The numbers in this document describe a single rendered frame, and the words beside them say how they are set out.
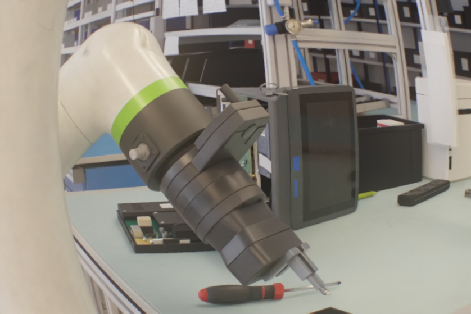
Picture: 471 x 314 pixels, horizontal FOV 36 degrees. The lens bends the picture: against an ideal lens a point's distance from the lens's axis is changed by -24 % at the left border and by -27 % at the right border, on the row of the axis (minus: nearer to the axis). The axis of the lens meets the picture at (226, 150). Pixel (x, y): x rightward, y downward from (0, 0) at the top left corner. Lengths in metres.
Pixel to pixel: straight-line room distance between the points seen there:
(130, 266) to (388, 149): 0.63
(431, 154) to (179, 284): 0.74
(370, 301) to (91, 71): 0.41
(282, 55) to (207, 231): 2.03
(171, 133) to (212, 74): 2.64
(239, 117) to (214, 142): 0.03
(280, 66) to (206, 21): 1.02
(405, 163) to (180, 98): 0.81
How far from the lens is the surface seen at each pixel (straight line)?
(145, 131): 0.89
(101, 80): 0.92
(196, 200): 0.87
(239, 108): 0.85
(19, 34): 0.52
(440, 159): 1.63
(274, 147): 1.14
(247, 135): 0.87
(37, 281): 0.56
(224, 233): 0.86
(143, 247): 1.25
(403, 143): 1.63
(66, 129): 0.93
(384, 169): 1.61
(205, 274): 1.13
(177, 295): 1.03
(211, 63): 3.51
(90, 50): 0.93
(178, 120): 0.88
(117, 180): 2.81
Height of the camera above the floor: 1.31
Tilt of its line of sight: 8 degrees down
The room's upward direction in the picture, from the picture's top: 3 degrees counter-clockwise
